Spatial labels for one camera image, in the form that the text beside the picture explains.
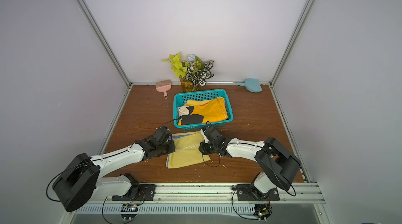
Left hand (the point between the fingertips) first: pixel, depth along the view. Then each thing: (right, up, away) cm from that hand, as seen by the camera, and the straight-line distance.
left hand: (178, 147), depth 87 cm
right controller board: (+42, -24, -17) cm, 51 cm away
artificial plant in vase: (+8, +43, +5) cm, 44 cm away
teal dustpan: (+53, +38, +35) cm, 74 cm away
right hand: (+12, +1, -1) cm, 12 cm away
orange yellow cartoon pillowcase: (+10, +19, +10) cm, 24 cm away
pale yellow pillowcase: (+5, -2, -4) cm, 7 cm away
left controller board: (-21, -26, -15) cm, 36 cm away
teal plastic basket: (-2, +27, +16) cm, 31 cm away
